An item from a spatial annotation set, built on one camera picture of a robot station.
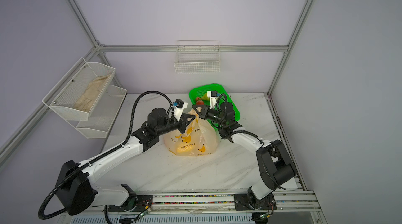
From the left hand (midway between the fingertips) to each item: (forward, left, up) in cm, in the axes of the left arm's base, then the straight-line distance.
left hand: (194, 117), depth 74 cm
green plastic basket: (+39, 0, -20) cm, 44 cm away
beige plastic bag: (-3, -3, -16) cm, 17 cm away
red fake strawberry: (+30, -1, -21) cm, 37 cm away
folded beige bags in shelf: (+6, +54, +4) cm, 54 cm away
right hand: (+5, +1, +1) cm, 6 cm away
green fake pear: (+35, -6, -22) cm, 42 cm away
